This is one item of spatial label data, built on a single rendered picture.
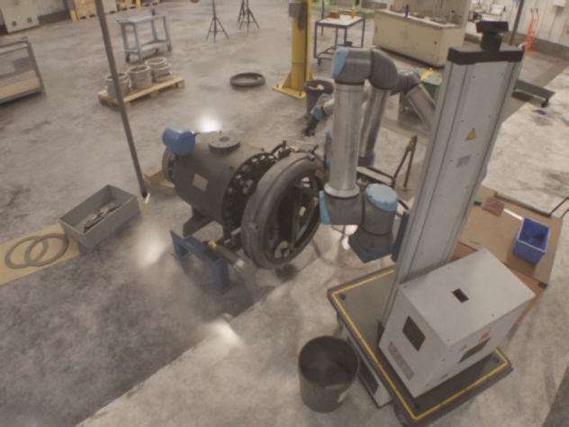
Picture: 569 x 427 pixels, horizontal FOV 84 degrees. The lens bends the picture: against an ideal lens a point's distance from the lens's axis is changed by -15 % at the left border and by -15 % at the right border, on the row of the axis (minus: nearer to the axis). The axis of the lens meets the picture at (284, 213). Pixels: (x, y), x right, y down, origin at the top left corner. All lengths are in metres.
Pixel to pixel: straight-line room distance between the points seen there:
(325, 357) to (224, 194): 1.11
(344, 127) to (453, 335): 0.91
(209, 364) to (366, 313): 0.99
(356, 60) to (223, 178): 1.19
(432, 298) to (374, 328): 0.57
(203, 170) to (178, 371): 1.25
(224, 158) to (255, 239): 0.59
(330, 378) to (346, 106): 1.43
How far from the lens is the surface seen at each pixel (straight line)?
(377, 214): 1.57
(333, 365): 2.17
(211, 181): 2.30
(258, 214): 1.95
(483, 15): 11.14
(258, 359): 2.32
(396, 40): 8.35
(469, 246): 2.53
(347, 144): 1.44
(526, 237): 2.82
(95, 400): 2.44
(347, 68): 1.37
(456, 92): 1.31
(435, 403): 1.98
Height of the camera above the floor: 2.04
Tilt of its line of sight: 39 degrees down
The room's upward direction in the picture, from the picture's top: straight up
